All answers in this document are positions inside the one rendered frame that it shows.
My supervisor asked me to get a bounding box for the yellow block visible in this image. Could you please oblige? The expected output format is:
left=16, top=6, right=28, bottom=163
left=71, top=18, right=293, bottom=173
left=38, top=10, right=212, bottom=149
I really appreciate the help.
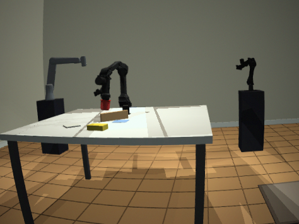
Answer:
left=87, top=123, right=108, bottom=131

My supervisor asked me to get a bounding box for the red translucent cup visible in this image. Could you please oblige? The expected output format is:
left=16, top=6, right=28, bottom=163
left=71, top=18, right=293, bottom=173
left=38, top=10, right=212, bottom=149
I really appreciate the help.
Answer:
left=101, top=99, right=111, bottom=110

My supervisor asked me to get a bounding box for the brown wooden bar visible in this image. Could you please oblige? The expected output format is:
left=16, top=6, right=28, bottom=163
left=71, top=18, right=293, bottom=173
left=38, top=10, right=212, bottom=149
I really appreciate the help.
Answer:
left=100, top=110, right=128, bottom=122

